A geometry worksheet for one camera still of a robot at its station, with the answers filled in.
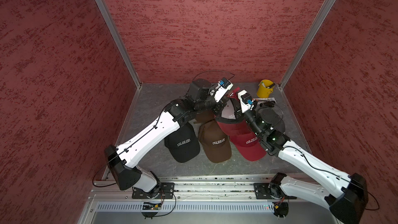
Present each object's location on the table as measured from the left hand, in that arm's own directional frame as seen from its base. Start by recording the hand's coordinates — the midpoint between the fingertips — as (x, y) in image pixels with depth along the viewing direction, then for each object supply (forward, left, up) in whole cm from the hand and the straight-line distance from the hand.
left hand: (225, 100), depth 66 cm
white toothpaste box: (+29, -35, -33) cm, 56 cm away
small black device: (+25, -37, -34) cm, 56 cm away
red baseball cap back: (0, -4, -16) cm, 17 cm away
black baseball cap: (-8, +20, -29) cm, 37 cm away
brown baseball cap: (-7, +3, -27) cm, 29 cm away
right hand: (+3, -4, 0) cm, 5 cm away
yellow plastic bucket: (+31, -33, -28) cm, 53 cm away
